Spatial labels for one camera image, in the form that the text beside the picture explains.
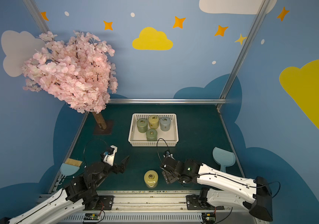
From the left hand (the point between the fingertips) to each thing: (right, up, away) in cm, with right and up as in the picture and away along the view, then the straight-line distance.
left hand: (121, 152), depth 75 cm
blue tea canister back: (+25, +15, +26) cm, 39 cm away
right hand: (+28, -10, +1) cm, 30 cm away
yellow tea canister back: (+16, +16, +26) cm, 35 cm away
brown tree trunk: (-21, +17, +22) cm, 35 cm away
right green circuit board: (+48, -34, -3) cm, 59 cm away
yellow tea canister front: (+17, -14, -1) cm, 22 cm away
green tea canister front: (+16, +7, +18) cm, 25 cm away
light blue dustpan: (+64, -8, +16) cm, 66 cm away
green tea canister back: (+8, +14, +25) cm, 30 cm away
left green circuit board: (-15, -33, -3) cm, 37 cm away
